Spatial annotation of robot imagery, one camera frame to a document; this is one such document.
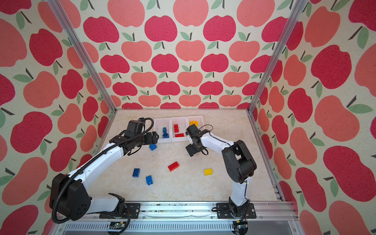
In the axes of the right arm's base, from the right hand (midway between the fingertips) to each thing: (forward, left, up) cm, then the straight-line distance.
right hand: (197, 148), depth 95 cm
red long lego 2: (+10, +14, 0) cm, 17 cm away
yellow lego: (-14, -7, -2) cm, 16 cm away
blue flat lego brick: (-19, +36, -1) cm, 41 cm away
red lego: (+16, +17, -1) cm, 23 cm away
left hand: (-3, +26, +13) cm, 29 cm away
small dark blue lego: (+8, +24, +1) cm, 25 cm away
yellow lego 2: (+22, +3, +1) cm, 22 cm away
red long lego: (-13, +14, -1) cm, 19 cm away
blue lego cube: (-1, +31, -2) cm, 31 cm away
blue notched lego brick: (-23, +27, 0) cm, 35 cm away
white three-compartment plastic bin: (+14, +19, +1) cm, 23 cm away
